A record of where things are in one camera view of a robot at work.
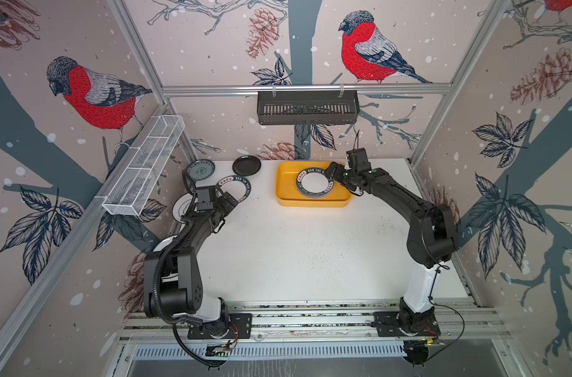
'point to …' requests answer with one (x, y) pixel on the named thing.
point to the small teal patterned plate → (200, 169)
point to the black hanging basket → (312, 109)
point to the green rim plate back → (236, 186)
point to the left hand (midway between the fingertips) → (227, 203)
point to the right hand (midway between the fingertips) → (331, 176)
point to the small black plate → (246, 165)
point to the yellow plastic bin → (287, 195)
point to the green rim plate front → (313, 183)
